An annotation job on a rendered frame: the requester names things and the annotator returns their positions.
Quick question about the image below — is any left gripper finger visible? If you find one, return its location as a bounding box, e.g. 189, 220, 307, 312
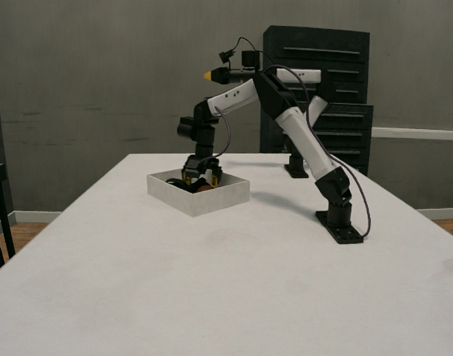
183, 172, 192, 186
211, 175, 219, 188

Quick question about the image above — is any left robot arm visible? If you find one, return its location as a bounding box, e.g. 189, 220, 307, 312
177, 73, 364, 245

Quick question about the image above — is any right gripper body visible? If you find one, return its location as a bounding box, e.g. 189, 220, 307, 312
211, 67, 241, 85

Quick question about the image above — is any dark brown ball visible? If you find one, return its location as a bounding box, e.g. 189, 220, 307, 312
196, 185, 214, 193

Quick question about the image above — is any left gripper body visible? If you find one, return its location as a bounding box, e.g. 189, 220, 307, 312
181, 143, 222, 185

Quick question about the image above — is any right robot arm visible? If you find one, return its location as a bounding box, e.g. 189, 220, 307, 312
219, 50, 336, 178

